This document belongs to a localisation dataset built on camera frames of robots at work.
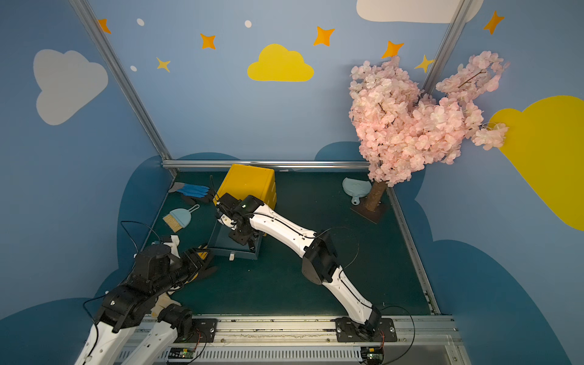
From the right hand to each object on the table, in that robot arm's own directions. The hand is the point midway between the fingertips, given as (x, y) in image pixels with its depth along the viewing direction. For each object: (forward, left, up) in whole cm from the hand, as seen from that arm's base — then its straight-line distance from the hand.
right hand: (246, 231), depth 86 cm
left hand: (-13, +8, +9) cm, 17 cm away
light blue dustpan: (+36, -48, -13) cm, 62 cm away
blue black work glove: (+24, +32, -8) cm, 41 cm away
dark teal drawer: (-3, +10, -5) cm, 12 cm away
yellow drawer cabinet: (+17, +3, +10) cm, 20 cm away
